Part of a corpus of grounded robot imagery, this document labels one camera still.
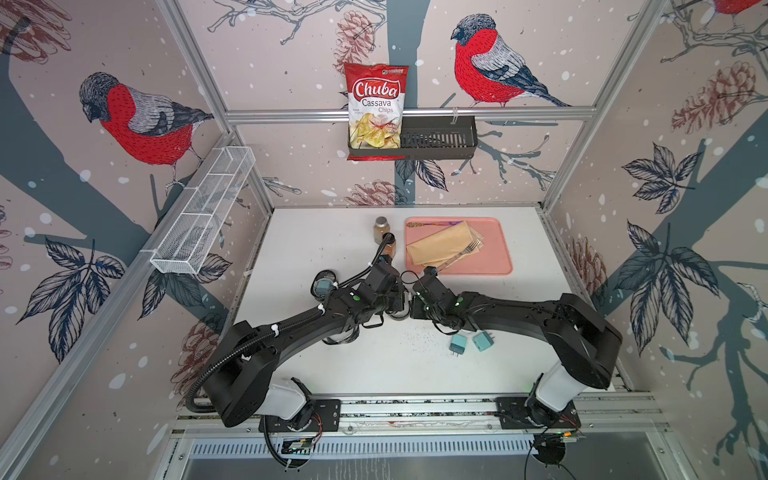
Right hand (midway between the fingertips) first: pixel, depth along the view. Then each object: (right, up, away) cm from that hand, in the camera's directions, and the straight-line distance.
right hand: (411, 304), depth 89 cm
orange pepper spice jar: (-6, +17, +12) cm, 22 cm away
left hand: (-1, +5, -5) cm, 8 cm away
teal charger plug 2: (+21, -9, -4) cm, 23 cm away
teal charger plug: (+13, -10, -5) cm, 17 cm away
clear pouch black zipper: (-28, +8, +9) cm, 31 cm away
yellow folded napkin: (+14, +17, +19) cm, 29 cm away
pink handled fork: (+24, +17, +18) cm, 34 cm away
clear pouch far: (-2, -2, -4) cm, 5 cm away
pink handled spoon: (+3, +25, +25) cm, 36 cm away
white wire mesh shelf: (-58, +38, -1) cm, 69 cm away
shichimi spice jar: (-10, +24, +14) cm, 29 cm away
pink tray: (+30, +13, +15) cm, 36 cm away
